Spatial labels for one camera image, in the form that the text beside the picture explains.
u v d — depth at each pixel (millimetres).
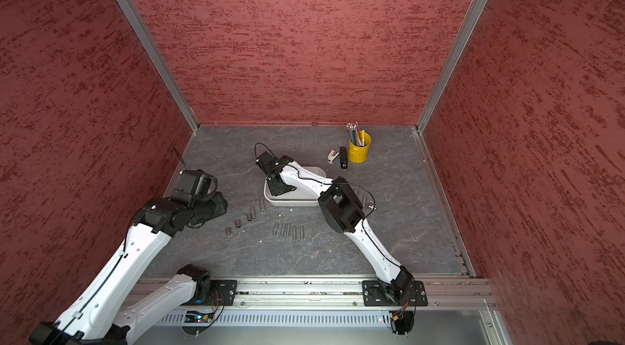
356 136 1008
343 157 1065
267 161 786
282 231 871
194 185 548
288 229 873
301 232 873
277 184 843
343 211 609
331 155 1069
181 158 1119
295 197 951
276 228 874
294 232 873
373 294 738
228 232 866
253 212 915
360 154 1010
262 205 929
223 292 753
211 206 655
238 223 891
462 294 764
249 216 897
